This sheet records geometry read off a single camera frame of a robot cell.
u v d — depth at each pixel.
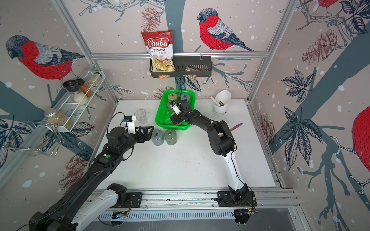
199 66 0.95
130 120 0.66
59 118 0.61
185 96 1.15
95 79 0.84
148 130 0.69
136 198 0.73
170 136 0.90
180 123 0.93
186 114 0.78
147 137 0.68
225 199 0.73
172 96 1.13
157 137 0.89
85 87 0.76
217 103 1.06
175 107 0.91
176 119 0.92
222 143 0.58
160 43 0.81
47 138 0.67
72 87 0.68
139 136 0.67
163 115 1.07
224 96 1.07
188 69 0.92
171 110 1.10
